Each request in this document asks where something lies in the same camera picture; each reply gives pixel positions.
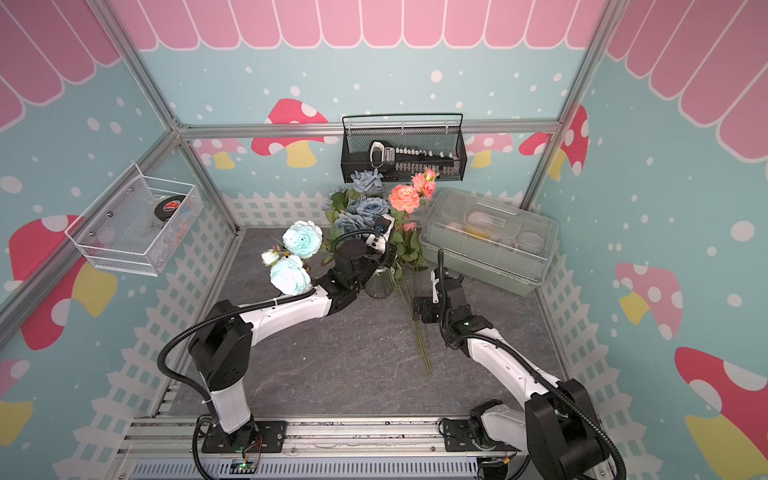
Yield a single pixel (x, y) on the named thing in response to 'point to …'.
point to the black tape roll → (166, 208)
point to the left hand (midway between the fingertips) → (393, 231)
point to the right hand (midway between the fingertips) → (426, 299)
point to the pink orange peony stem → (402, 283)
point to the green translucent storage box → (499, 244)
